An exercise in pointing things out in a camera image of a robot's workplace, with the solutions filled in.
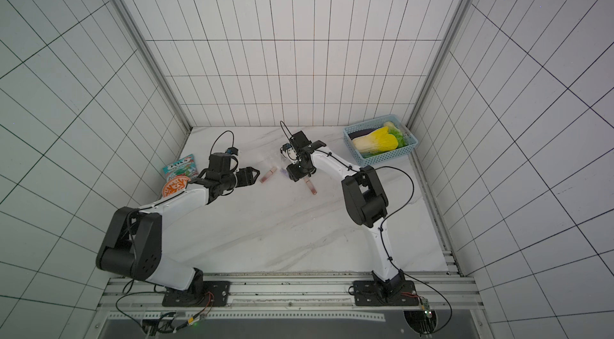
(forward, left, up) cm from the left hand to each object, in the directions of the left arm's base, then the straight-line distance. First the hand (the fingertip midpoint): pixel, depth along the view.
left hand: (250, 177), depth 92 cm
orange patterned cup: (-1, +31, -4) cm, 31 cm away
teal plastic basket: (+11, -52, -1) cm, 53 cm away
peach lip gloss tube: (+7, -6, -7) cm, 12 cm away
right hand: (+4, -14, -3) cm, 15 cm away
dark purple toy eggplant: (+28, -49, -3) cm, 56 cm away
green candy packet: (+8, +31, -5) cm, 32 cm away
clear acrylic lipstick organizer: (+14, -5, -6) cm, 16 cm away
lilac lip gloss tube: (+7, -13, -7) cm, 16 cm away
